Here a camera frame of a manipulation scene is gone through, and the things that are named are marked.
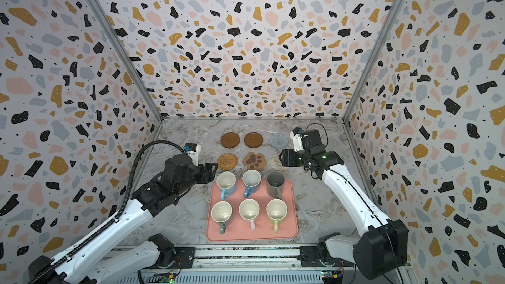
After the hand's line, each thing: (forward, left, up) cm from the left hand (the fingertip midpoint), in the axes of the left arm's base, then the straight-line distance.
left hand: (213, 164), depth 76 cm
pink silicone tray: (-18, -9, -20) cm, 28 cm away
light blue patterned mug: (+2, -14, -17) cm, 22 cm away
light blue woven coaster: (+29, -28, -22) cm, 46 cm away
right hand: (+5, -29, -2) cm, 29 cm away
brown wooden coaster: (+30, -1, -23) cm, 38 cm away
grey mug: (+1, -25, -17) cm, 30 cm away
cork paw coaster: (+15, -15, -22) cm, 31 cm away
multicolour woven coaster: (+13, -26, -21) cm, 36 cm away
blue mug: (+2, -2, -17) cm, 17 cm away
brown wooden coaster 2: (+30, -14, -22) cm, 40 cm away
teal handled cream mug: (-12, -1, -19) cm, 22 cm away
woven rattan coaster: (+16, 0, -22) cm, 27 cm away
